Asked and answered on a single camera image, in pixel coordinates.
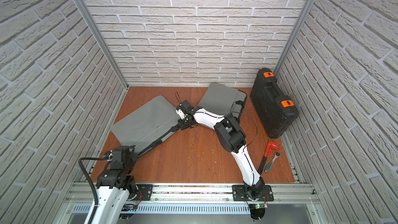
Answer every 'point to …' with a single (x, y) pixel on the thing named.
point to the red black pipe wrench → (271, 146)
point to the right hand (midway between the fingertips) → (185, 124)
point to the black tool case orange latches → (276, 113)
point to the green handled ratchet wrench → (278, 154)
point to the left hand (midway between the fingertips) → (136, 150)
